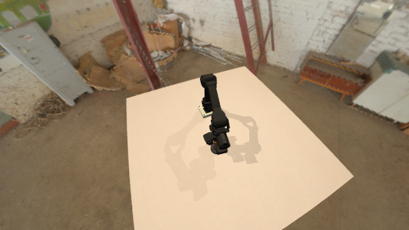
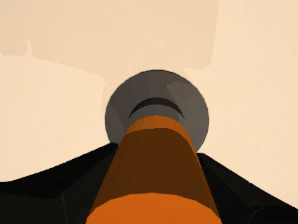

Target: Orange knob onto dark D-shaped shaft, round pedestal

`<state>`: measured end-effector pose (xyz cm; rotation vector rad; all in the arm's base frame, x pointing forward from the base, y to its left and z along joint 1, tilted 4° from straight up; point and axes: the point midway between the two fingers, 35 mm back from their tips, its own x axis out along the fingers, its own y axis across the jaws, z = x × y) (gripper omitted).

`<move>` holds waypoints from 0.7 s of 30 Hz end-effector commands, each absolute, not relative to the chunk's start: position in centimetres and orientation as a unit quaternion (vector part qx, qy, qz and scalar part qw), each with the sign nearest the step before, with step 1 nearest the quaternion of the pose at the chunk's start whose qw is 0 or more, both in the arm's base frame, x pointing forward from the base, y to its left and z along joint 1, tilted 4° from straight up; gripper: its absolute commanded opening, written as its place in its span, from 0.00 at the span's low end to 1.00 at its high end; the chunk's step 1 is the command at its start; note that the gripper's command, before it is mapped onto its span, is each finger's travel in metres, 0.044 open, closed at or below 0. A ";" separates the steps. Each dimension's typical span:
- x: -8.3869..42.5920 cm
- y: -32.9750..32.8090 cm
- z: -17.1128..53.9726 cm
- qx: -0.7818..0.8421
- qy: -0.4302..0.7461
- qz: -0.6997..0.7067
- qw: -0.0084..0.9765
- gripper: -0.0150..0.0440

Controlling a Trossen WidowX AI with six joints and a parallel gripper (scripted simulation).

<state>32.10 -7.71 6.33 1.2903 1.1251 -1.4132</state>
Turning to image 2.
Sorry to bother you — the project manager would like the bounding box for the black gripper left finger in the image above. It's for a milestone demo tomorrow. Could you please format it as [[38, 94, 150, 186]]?
[[0, 141, 118, 224]]

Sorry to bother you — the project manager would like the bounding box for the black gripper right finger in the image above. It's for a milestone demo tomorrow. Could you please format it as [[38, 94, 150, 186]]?
[[197, 152, 298, 224]]

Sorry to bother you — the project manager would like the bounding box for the orange knob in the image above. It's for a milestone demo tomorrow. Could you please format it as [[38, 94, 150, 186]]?
[[86, 116, 222, 224]]

